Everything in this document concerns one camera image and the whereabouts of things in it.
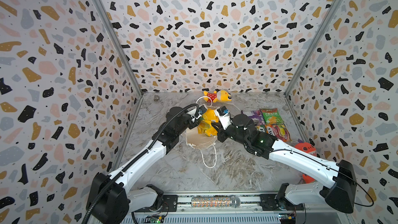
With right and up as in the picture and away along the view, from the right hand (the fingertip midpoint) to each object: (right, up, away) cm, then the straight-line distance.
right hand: (210, 121), depth 70 cm
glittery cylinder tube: (+11, -37, +2) cm, 39 cm away
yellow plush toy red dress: (+6, +14, +43) cm, 45 cm away
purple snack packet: (+32, 0, +35) cm, 47 cm away
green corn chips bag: (+42, 0, +36) cm, 56 cm away
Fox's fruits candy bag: (+44, -8, +28) cm, 52 cm away
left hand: (-7, +7, +6) cm, 12 cm away
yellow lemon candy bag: (-2, -3, +3) cm, 5 cm away
